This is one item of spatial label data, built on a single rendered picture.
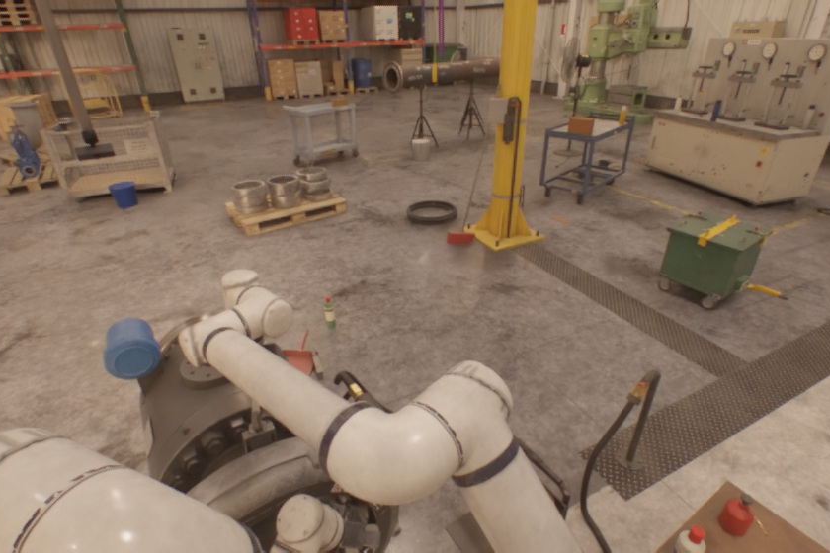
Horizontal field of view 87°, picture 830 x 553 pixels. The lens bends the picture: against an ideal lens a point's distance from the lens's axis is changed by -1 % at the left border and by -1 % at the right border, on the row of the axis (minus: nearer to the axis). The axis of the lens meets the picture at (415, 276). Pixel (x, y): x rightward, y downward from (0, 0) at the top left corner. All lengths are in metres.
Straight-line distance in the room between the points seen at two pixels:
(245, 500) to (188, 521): 0.75
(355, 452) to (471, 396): 0.19
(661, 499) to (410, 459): 1.99
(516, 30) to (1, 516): 4.12
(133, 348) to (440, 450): 1.28
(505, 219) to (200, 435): 3.63
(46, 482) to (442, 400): 0.45
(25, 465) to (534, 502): 0.60
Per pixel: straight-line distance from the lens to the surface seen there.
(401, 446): 0.63
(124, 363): 1.76
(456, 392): 0.68
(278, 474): 1.22
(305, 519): 0.99
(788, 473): 2.94
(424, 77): 8.06
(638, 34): 11.58
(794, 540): 2.01
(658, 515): 2.47
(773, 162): 6.34
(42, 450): 0.55
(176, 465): 1.59
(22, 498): 0.52
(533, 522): 0.75
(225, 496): 1.23
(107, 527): 0.46
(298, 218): 5.21
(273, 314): 1.06
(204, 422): 1.54
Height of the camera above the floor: 1.90
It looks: 29 degrees down
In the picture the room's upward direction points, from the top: 1 degrees counter-clockwise
